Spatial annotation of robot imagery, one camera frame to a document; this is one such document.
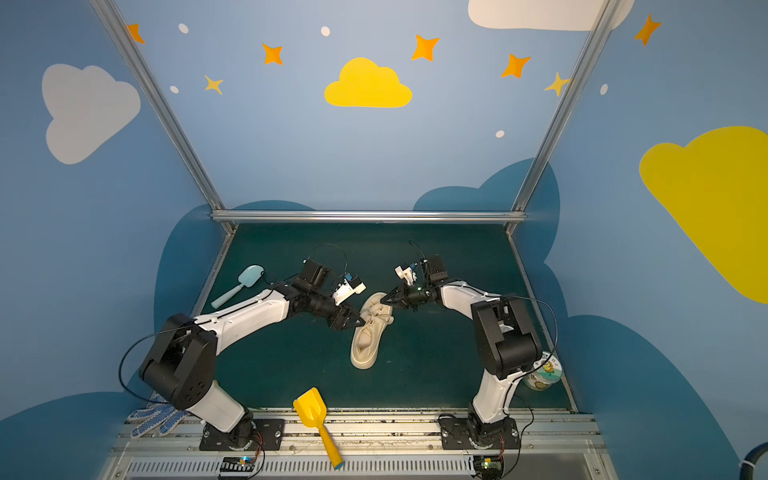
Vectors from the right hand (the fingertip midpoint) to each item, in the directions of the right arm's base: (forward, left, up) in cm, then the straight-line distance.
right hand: (384, 299), depth 89 cm
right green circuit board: (-39, -29, -13) cm, 50 cm away
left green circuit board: (-42, +34, -12) cm, 55 cm away
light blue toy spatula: (+11, +49, -9) cm, 51 cm away
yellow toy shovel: (-30, +17, -9) cm, 36 cm away
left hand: (-6, +7, +1) cm, 9 cm away
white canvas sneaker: (-10, +4, -6) cm, 12 cm away
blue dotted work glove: (-34, +55, -8) cm, 65 cm away
